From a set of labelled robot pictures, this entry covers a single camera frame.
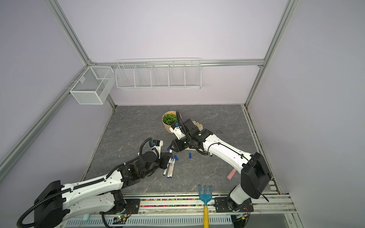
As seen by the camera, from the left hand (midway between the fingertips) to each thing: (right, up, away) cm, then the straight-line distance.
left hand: (171, 156), depth 77 cm
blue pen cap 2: (+10, -3, +15) cm, 18 cm away
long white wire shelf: (-12, +53, +22) cm, 58 cm away
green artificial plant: (-3, +20, +19) cm, 28 cm away
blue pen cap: (+1, -4, +14) cm, 14 cm away
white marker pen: (-5, -11, +7) cm, 15 cm away
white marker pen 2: (-1, -10, +9) cm, 13 cm away
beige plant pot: (-5, +16, +17) cm, 24 cm away
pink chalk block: (+35, -12, +5) cm, 37 cm away
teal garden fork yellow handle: (+19, -22, -2) cm, 29 cm away
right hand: (+1, +5, +1) cm, 5 cm away
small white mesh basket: (-55, +42, +17) cm, 72 cm away
